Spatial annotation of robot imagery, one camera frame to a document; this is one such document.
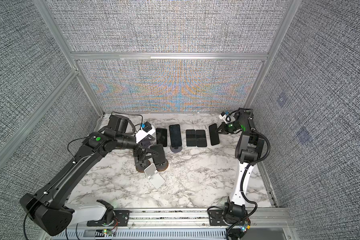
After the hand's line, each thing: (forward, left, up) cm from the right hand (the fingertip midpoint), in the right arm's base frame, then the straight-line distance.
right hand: (218, 131), depth 101 cm
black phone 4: (-3, +4, 0) cm, 5 cm away
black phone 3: (-23, +36, +6) cm, 43 cm away
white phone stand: (-30, +40, -5) cm, 50 cm away
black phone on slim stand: (-13, +36, +12) cm, 40 cm away
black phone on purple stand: (-5, +29, +7) cm, 30 cm away
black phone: (-1, +19, -5) cm, 20 cm away
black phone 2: (-1, +12, -5) cm, 13 cm away
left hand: (-25, +37, +22) cm, 50 cm away
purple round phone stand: (-11, +29, -5) cm, 31 cm away
